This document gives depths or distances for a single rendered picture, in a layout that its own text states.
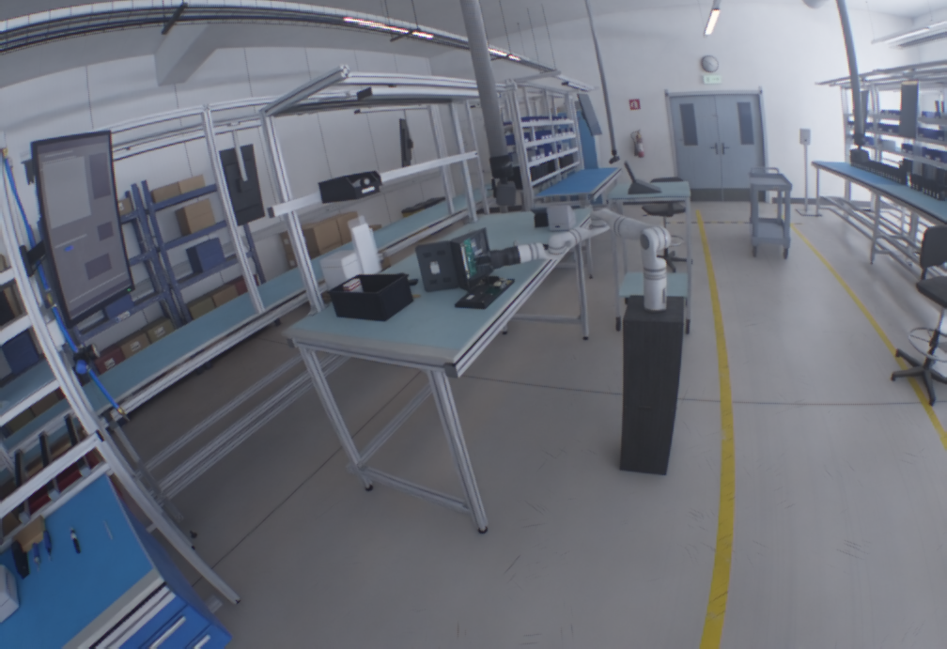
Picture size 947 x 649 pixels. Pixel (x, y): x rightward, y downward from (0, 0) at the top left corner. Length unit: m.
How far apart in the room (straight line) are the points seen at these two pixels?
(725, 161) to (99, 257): 8.18
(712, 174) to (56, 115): 9.77
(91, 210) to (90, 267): 0.16
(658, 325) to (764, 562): 1.12
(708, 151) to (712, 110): 0.79
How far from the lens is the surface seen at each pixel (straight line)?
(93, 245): 1.33
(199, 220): 4.79
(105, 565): 1.25
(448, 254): 1.64
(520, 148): 4.23
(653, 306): 1.61
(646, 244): 1.53
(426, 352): 1.23
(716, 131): 8.02
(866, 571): 2.07
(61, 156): 1.29
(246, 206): 3.04
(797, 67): 8.39
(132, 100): 5.39
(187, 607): 1.22
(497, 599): 1.74
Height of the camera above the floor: 1.57
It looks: 21 degrees down
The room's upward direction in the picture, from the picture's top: 11 degrees counter-clockwise
